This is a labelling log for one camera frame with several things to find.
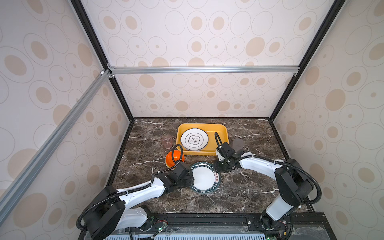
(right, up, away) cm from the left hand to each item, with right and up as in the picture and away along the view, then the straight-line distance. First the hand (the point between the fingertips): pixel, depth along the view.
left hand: (197, 179), depth 83 cm
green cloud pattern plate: (-1, +21, +23) cm, 31 cm away
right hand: (+11, +4, +7) cm, 13 cm away
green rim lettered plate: (+6, -1, +5) cm, 8 cm away
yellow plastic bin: (+10, +28, +27) cm, 41 cm away
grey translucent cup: (+28, +18, +18) cm, 38 cm away
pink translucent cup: (-20, +20, +20) cm, 34 cm away
